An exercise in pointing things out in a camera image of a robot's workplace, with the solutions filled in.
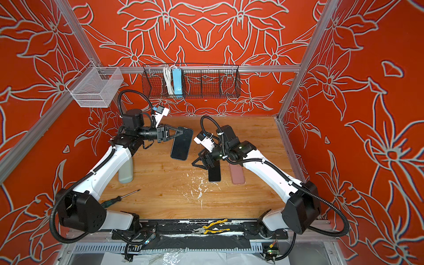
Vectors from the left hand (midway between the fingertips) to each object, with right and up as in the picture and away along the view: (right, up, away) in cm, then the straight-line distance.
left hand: (181, 132), depth 68 cm
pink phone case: (+28, -24, +24) cm, 44 cm away
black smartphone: (0, -5, 0) cm, 5 cm away
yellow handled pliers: (+10, -44, +5) cm, 46 cm away
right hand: (+6, -11, +3) cm, 13 cm away
